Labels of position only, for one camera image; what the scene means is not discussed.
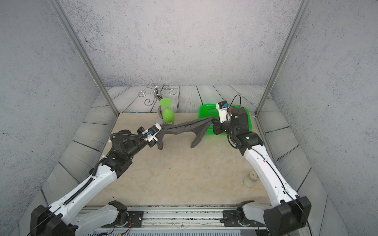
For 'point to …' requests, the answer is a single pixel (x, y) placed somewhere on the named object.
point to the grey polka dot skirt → (198, 125)
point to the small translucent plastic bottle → (250, 181)
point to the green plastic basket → (210, 110)
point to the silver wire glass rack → (151, 88)
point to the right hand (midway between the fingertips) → (213, 118)
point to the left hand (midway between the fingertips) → (160, 125)
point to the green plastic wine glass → (168, 115)
